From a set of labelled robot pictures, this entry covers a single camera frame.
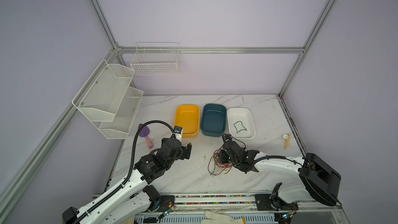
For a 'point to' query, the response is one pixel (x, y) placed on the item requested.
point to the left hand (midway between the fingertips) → (180, 143)
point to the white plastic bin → (240, 123)
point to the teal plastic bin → (213, 120)
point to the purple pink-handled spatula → (144, 132)
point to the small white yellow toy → (287, 137)
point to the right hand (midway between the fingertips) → (217, 155)
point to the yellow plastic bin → (187, 116)
